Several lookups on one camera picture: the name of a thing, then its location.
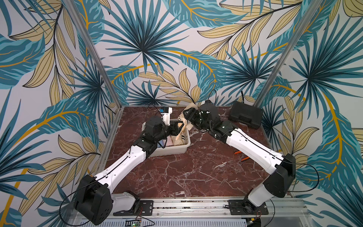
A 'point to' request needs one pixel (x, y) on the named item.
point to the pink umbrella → (169, 141)
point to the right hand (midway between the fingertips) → (185, 114)
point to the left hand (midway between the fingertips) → (183, 124)
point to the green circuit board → (135, 224)
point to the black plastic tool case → (246, 114)
